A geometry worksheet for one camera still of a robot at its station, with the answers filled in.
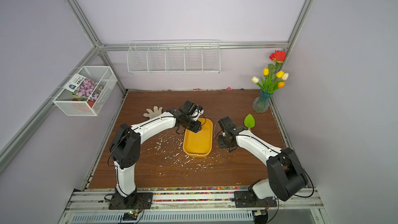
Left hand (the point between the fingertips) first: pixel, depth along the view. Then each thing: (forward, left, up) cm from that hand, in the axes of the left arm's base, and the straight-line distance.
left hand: (199, 128), depth 90 cm
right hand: (-8, -14, -4) cm, 16 cm away
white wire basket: (+6, +61, +21) cm, 65 cm away
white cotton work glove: (+18, +32, -8) cm, 38 cm away
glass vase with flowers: (+22, -47, +16) cm, 54 cm away
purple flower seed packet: (+12, +53, +24) cm, 59 cm away
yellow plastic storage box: (-6, +1, -8) cm, 10 cm away
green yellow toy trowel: (+7, -34, -8) cm, 36 cm away
